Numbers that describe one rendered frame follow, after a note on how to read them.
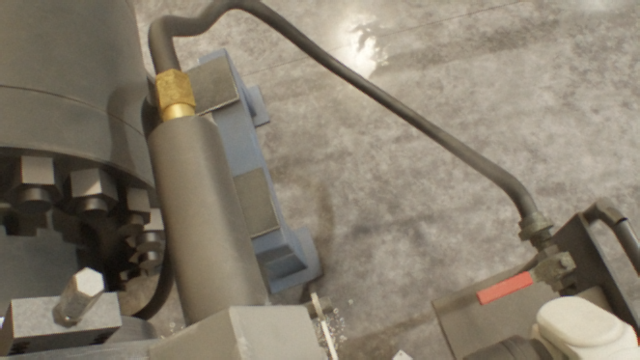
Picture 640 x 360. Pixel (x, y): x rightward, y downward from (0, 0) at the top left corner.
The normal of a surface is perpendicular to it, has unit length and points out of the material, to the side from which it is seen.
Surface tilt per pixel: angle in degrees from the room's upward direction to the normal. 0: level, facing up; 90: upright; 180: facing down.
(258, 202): 0
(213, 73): 0
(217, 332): 23
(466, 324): 0
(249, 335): 68
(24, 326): 50
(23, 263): 56
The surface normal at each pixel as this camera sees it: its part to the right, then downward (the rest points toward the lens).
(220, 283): 0.14, -0.48
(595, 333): -0.33, -0.94
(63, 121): 0.72, -0.50
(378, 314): -0.16, -0.38
